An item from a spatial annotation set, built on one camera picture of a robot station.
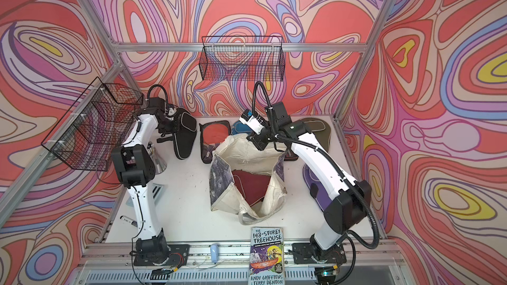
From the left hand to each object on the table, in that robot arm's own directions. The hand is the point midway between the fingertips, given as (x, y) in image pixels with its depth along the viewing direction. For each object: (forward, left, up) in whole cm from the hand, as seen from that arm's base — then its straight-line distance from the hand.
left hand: (180, 129), depth 101 cm
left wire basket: (-22, +24, +19) cm, 37 cm away
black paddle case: (+1, -2, -4) cm, 4 cm away
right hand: (-20, -38, +14) cm, 45 cm away
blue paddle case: (+7, -30, -6) cm, 31 cm away
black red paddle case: (-12, -58, -8) cm, 59 cm away
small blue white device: (-54, -24, -8) cm, 60 cm away
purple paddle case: (-29, -68, -9) cm, 75 cm away
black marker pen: (-43, +13, -10) cm, 46 cm away
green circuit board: (-61, -4, -13) cm, 62 cm away
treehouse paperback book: (-56, -43, -9) cm, 71 cm away
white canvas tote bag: (-20, -31, +7) cm, 38 cm away
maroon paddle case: (-26, -38, -13) cm, 48 cm away
